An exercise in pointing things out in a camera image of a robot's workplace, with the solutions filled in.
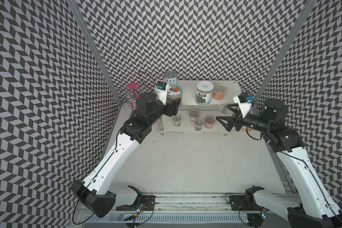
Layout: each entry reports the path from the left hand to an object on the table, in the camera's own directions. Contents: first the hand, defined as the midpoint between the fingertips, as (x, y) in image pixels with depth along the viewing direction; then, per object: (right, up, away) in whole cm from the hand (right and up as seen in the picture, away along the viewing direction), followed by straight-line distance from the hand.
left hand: (173, 98), depth 66 cm
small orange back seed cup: (+13, -7, +31) cm, 34 cm away
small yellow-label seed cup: (+1, -12, +27) cm, 30 cm away
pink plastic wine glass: (-31, +14, +40) cm, 53 cm away
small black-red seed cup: (+16, -13, +26) cm, 33 cm away
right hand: (+22, -7, -3) cm, 24 cm away
